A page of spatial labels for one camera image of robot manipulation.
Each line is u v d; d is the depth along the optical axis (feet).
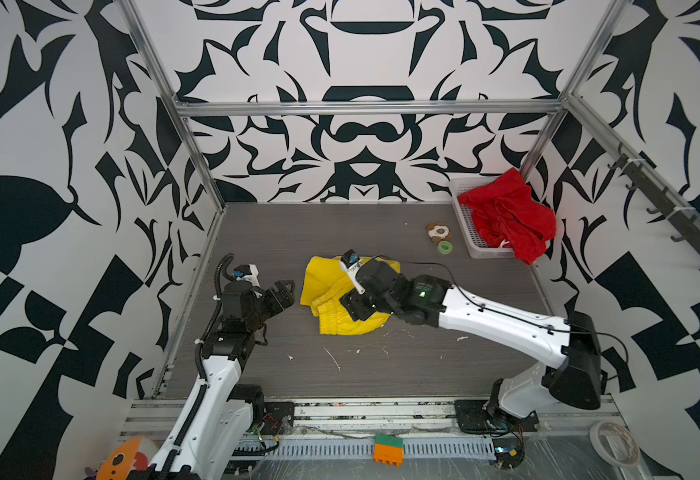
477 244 3.16
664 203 1.98
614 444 2.34
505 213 3.43
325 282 2.98
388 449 2.31
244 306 2.02
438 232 3.55
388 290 1.76
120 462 1.99
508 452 2.34
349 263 2.10
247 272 2.43
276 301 2.34
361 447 2.34
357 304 2.13
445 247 3.53
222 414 1.64
